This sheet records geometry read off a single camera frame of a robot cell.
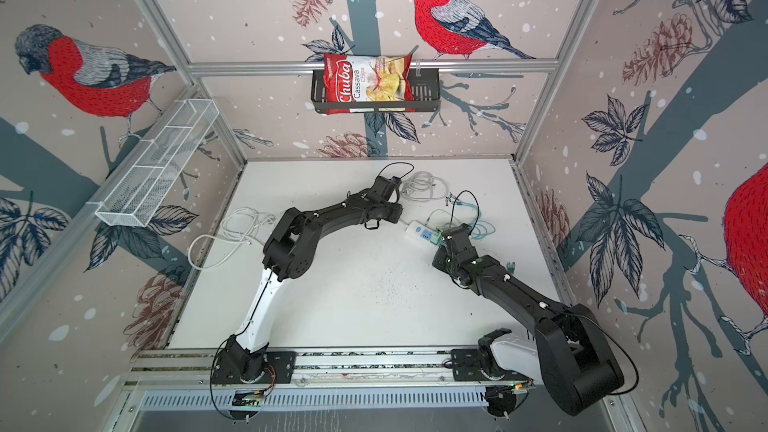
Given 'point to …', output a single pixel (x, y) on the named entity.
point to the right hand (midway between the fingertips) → (437, 261)
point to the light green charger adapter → (436, 238)
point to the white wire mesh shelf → (140, 188)
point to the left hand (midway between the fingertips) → (398, 214)
